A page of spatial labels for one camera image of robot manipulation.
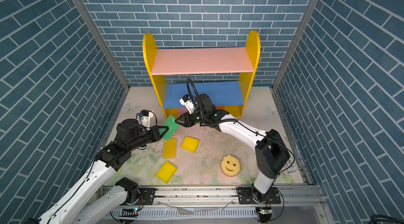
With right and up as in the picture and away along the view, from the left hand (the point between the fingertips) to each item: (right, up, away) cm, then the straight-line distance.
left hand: (169, 128), depth 73 cm
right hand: (+2, +4, +5) cm, 7 cm away
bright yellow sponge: (+7, -12, +18) cm, 23 cm away
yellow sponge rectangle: (-4, -14, +16) cm, 22 cm away
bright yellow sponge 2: (-4, -24, +8) cm, 26 cm away
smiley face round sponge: (+30, -21, +8) cm, 37 cm away
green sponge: (+1, 0, +1) cm, 2 cm away
